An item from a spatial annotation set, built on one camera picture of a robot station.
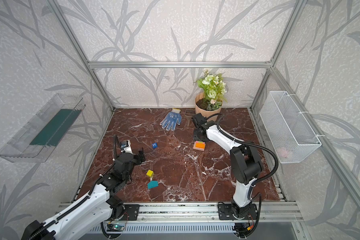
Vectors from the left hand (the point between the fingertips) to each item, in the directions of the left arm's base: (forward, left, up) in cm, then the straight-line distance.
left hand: (138, 145), depth 83 cm
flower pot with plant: (+33, -42, +2) cm, 53 cm away
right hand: (+12, -34, -4) cm, 37 cm away
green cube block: (+2, -35, 0) cm, 36 cm away
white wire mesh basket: (-9, -71, +22) cm, 75 cm away
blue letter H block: (+8, -5, -14) cm, 17 cm away
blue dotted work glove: (+29, -14, -14) cm, 35 cm away
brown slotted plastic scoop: (+35, -29, -13) cm, 47 cm away
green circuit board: (-37, +6, -14) cm, 40 cm away
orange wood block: (+7, -36, -13) cm, 38 cm away
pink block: (+6, -32, -12) cm, 35 cm away
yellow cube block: (-12, -6, -11) cm, 18 cm away
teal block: (-17, -8, -15) cm, 24 cm away
